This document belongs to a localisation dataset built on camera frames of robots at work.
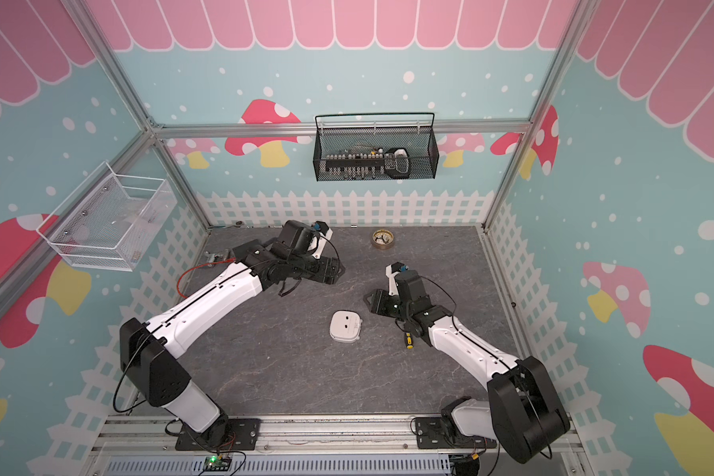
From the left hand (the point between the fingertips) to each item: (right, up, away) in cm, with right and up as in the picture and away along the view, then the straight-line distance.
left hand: (331, 271), depth 81 cm
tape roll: (+16, +11, +35) cm, 40 cm away
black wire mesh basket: (+12, +36, +11) cm, 40 cm away
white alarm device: (+3, -17, +9) cm, 20 cm away
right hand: (+10, -8, +4) cm, 14 cm away
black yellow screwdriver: (+22, -21, +8) cm, 32 cm away
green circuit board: (-27, -47, -8) cm, 55 cm away
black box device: (-35, +7, +33) cm, 48 cm away
